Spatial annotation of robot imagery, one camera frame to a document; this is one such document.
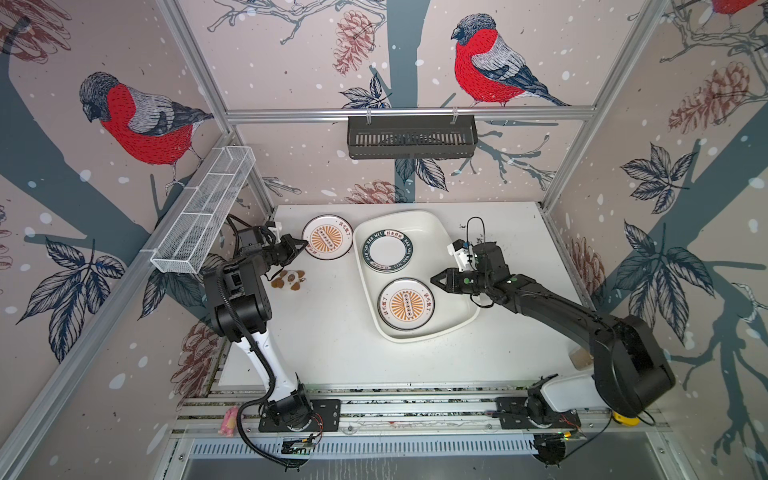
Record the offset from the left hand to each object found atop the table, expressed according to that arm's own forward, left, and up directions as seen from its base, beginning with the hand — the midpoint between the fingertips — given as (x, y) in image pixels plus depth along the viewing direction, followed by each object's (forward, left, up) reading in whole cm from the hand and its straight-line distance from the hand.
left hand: (304, 240), depth 97 cm
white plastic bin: (+10, -44, -8) cm, 46 cm away
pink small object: (-50, +11, -8) cm, 52 cm away
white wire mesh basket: (-17, +22, +19) cm, 34 cm away
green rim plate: (+1, -27, -8) cm, 29 cm away
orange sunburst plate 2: (+5, -7, -4) cm, 9 cm away
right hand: (-18, -40, +2) cm, 44 cm away
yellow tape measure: (-50, -86, -9) cm, 100 cm away
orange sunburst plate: (-18, -34, -10) cm, 39 cm away
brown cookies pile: (-9, +5, -9) cm, 14 cm away
